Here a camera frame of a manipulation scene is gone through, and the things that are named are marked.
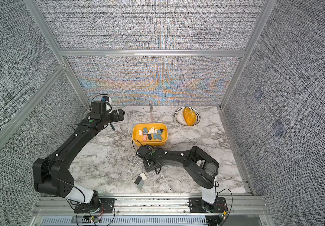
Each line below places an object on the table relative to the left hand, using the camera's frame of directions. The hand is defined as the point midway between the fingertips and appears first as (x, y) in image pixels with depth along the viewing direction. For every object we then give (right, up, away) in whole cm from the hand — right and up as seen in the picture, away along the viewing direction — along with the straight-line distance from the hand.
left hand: (119, 110), depth 85 cm
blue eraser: (+13, -14, +18) cm, 26 cm away
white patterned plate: (+39, -3, +26) cm, 47 cm away
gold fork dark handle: (-10, -13, +20) cm, 26 cm away
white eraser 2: (+17, -14, +18) cm, 28 cm away
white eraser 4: (+14, -39, -1) cm, 42 cm away
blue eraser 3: (+21, -17, +15) cm, 31 cm away
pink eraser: (+13, -18, +15) cm, 27 cm away
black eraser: (+25, -13, +18) cm, 34 cm away
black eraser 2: (+12, -41, -3) cm, 42 cm away
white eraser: (+10, -15, +18) cm, 25 cm away
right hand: (+18, -32, +3) cm, 37 cm away
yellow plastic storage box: (+25, -19, +15) cm, 35 cm away
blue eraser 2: (+24, -15, +16) cm, 32 cm away
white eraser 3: (+18, -13, +18) cm, 29 cm away
